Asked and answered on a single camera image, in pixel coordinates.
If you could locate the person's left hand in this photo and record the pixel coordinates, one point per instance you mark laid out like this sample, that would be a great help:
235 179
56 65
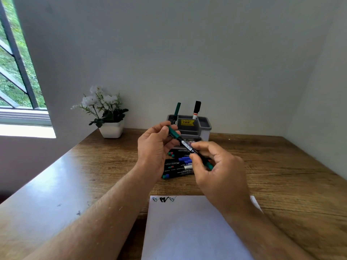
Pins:
151 151

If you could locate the person's right hand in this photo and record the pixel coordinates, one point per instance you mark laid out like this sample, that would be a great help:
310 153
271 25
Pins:
225 181

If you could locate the pile of assorted markers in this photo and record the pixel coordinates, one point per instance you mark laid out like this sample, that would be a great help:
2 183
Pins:
176 171

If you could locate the green capped black marker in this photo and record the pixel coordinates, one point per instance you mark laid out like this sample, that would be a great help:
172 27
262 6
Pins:
187 145
177 109

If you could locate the white barrel black cap marker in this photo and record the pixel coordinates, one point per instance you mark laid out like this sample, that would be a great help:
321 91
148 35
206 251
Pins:
197 106

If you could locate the white paper sheet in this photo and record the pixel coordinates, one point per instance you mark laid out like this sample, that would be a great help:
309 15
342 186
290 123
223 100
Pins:
187 232

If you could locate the person's left forearm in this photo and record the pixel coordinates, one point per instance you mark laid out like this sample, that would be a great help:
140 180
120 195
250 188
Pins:
103 219

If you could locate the person's right forearm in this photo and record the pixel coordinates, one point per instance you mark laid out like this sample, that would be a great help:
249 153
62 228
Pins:
265 238

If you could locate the white square flower pot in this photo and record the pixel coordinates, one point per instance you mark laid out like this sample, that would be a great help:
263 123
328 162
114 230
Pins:
111 130

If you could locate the grey white desk organizer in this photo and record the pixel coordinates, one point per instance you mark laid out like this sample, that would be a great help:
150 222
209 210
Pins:
204 124

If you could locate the artificial white flower plant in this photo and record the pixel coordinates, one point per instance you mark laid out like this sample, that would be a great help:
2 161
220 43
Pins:
105 105

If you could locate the window with dark bars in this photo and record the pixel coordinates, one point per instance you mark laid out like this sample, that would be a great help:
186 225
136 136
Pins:
24 117

